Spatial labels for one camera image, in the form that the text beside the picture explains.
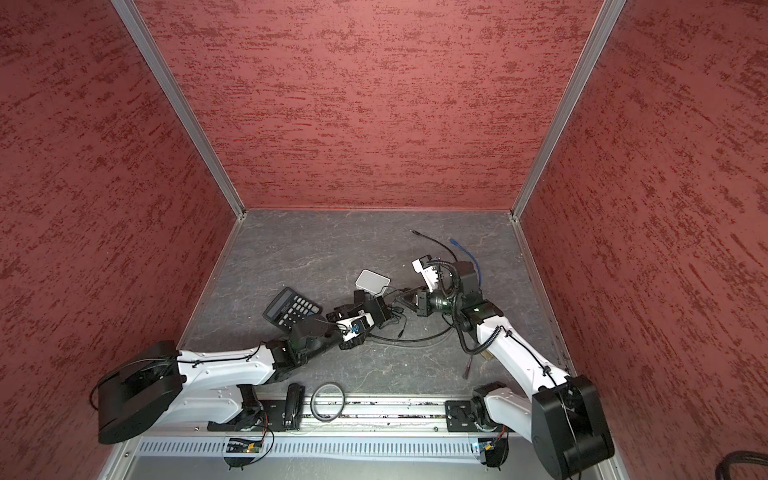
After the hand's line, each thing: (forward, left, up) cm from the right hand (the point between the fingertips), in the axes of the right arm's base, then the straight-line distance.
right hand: (397, 304), depth 77 cm
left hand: (0, +9, -6) cm, 11 cm away
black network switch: (-3, +4, -2) cm, 6 cm away
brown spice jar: (-18, -16, +13) cm, 28 cm away
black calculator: (+8, +34, -14) cm, 37 cm away
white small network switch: (+16, +8, -14) cm, 23 cm away
